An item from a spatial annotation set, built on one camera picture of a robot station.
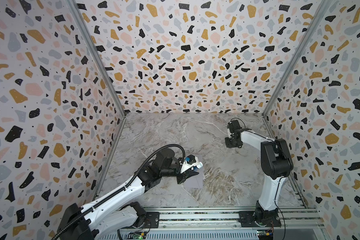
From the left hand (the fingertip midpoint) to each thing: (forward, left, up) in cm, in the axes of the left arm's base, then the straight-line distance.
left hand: (197, 168), depth 69 cm
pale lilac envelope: (+1, -1, -22) cm, 22 cm away
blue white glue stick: (-1, -1, +4) cm, 4 cm away
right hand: (+28, -24, -18) cm, 41 cm away
